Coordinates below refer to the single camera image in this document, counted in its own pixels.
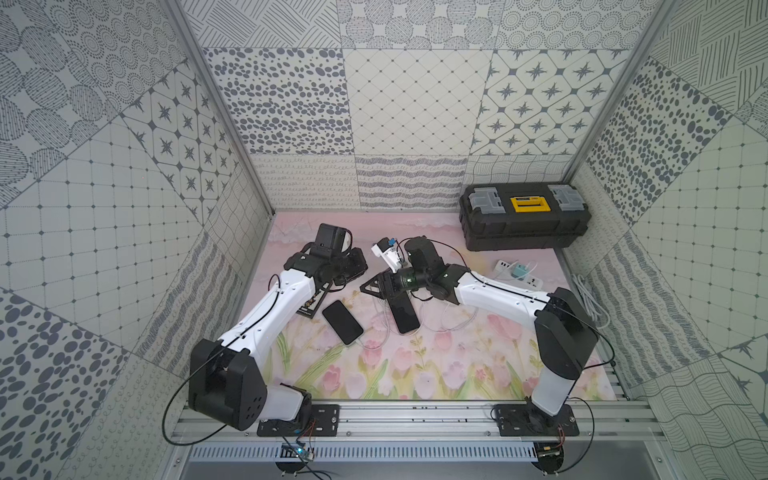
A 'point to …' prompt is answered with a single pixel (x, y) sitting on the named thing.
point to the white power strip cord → (594, 306)
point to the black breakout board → (310, 307)
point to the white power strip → (504, 269)
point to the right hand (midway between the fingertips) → (368, 287)
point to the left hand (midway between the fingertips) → (363, 255)
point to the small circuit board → (307, 453)
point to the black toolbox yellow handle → (522, 216)
